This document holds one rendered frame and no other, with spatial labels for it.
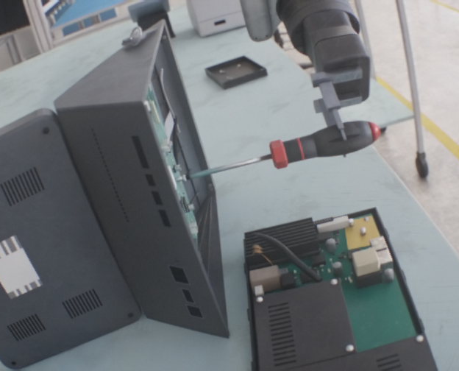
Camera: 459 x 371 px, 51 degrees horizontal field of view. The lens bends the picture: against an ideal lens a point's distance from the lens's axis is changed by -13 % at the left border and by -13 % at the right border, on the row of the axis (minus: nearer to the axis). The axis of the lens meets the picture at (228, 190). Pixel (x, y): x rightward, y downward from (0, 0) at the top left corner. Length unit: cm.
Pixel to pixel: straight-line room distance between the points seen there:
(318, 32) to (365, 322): 26
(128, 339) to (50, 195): 15
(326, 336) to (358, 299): 5
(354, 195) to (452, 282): 17
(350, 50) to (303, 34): 7
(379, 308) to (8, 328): 31
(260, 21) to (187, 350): 34
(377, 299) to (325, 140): 14
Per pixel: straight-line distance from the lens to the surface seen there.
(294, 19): 52
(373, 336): 40
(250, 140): 71
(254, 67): 97
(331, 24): 50
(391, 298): 42
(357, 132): 45
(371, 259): 42
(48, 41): 309
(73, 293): 45
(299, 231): 48
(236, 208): 58
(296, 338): 39
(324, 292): 42
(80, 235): 42
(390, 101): 241
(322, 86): 47
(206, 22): 126
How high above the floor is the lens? 131
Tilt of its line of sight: 30 degrees down
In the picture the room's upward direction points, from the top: 17 degrees counter-clockwise
